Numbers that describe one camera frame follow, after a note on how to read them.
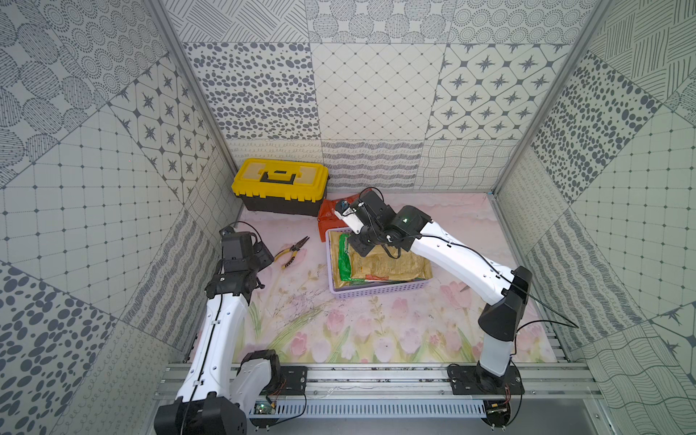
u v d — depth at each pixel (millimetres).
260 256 720
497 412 729
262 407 715
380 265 884
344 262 904
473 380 685
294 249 1009
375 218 553
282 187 1012
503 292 444
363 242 670
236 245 574
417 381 758
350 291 858
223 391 401
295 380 735
